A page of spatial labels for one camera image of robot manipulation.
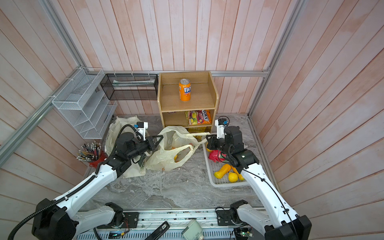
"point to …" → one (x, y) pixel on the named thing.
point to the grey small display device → (193, 231)
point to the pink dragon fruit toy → (217, 156)
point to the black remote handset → (158, 232)
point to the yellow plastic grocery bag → (176, 146)
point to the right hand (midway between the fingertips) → (206, 136)
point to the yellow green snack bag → (192, 117)
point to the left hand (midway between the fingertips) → (163, 139)
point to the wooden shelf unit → (204, 96)
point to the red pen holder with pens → (91, 153)
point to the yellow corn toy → (219, 174)
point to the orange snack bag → (209, 121)
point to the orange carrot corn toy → (240, 176)
